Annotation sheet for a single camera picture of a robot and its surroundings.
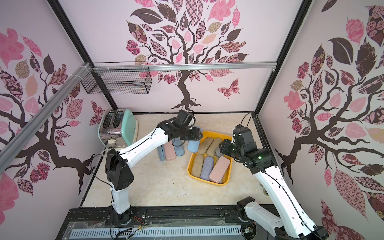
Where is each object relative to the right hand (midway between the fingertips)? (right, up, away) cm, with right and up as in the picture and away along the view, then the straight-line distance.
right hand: (221, 144), depth 71 cm
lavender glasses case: (-6, -16, +15) cm, 23 cm away
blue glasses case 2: (-14, -1, +5) cm, 15 cm away
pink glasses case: (+1, -16, +13) cm, 21 cm away
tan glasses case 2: (-3, -8, +23) cm, 25 cm away
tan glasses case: (-6, -4, +26) cm, 28 cm away
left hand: (-11, +2, +11) cm, 16 cm away
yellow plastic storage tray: (0, +3, +30) cm, 30 cm away
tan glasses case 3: (-12, -15, +18) cm, 26 cm away
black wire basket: (-53, +40, +24) cm, 71 cm away
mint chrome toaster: (-60, +7, +17) cm, 63 cm away
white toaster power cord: (-72, -9, +24) cm, 77 cm away
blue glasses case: (-21, -1, +1) cm, 21 cm away
